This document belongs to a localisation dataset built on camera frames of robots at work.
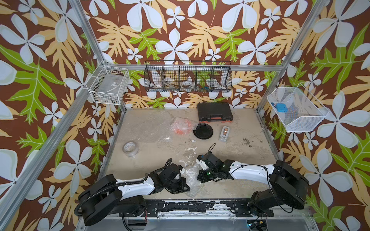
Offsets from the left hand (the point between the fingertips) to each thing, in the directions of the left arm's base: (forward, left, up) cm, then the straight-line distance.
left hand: (191, 188), depth 79 cm
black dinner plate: (+39, -10, -1) cm, 41 cm away
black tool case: (+56, -20, +1) cm, 60 cm away
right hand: (+6, -2, -1) cm, 6 cm away
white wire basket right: (+39, -61, +24) cm, 76 cm away
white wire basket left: (+51, +52, +31) cm, 79 cm away
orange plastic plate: (+42, +5, +1) cm, 42 cm away
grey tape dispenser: (+37, -25, 0) cm, 44 cm away
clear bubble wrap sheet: (+51, +10, 0) cm, 52 cm away
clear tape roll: (+26, +41, -2) cm, 49 cm away
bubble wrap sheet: (+8, 0, 0) cm, 8 cm away
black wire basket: (+66, +3, +28) cm, 71 cm away
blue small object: (+41, -55, +23) cm, 72 cm away
